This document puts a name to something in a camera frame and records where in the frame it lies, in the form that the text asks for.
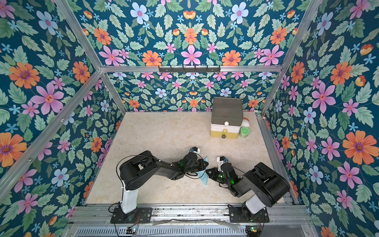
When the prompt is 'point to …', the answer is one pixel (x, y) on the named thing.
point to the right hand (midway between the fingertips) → (206, 172)
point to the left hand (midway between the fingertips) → (210, 164)
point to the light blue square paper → (203, 175)
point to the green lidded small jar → (244, 132)
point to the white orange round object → (246, 123)
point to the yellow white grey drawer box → (226, 117)
